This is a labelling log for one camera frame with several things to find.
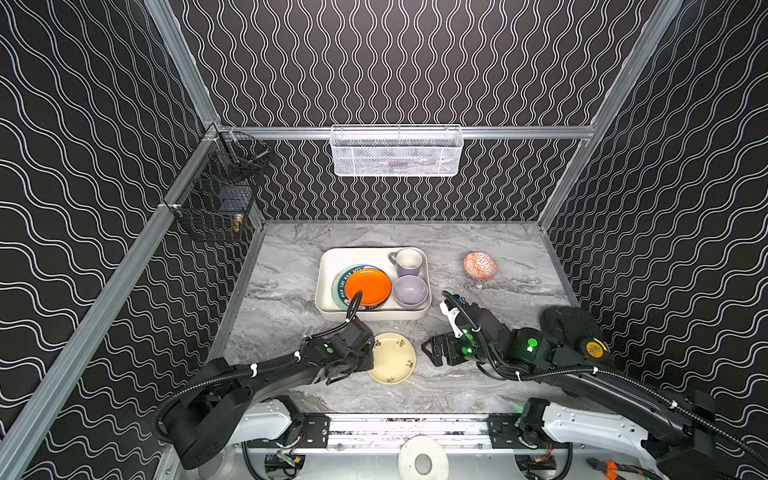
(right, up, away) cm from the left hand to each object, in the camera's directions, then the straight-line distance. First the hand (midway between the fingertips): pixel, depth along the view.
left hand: (376, 358), depth 84 cm
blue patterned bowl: (+36, +25, +22) cm, 49 cm away
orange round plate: (-1, +20, +13) cm, 24 cm away
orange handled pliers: (+55, -20, -15) cm, 60 cm away
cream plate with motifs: (+5, 0, +1) cm, 5 cm away
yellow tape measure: (+58, +5, -6) cm, 58 cm away
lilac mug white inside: (+10, +27, +20) cm, 35 cm away
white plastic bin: (-17, +26, +20) cm, 37 cm away
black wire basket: (-52, +47, +13) cm, 72 cm away
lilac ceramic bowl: (+11, +17, +13) cm, 24 cm away
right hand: (+15, +7, -11) cm, 20 cm away
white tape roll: (+10, -17, -11) cm, 23 cm away
